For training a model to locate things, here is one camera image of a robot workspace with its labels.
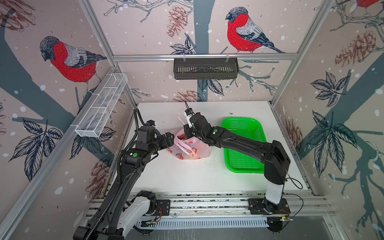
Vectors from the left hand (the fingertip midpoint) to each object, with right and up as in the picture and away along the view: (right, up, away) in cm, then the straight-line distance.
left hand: (167, 137), depth 74 cm
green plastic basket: (+42, -18, +14) cm, 47 cm away
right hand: (+8, +4, +8) cm, 12 cm away
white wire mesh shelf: (-37, +13, +1) cm, 39 cm away
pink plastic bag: (+9, -6, +2) cm, 11 cm away
